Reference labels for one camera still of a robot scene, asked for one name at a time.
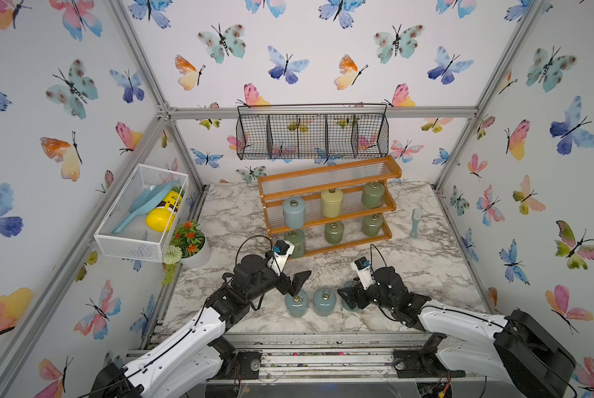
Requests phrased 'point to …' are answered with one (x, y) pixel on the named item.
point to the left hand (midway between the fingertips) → (300, 262)
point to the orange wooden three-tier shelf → (348, 177)
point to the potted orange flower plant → (188, 246)
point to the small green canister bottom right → (371, 225)
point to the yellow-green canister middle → (332, 202)
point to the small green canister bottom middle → (334, 231)
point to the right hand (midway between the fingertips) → (349, 283)
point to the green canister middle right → (372, 194)
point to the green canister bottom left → (298, 238)
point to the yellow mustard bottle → (163, 216)
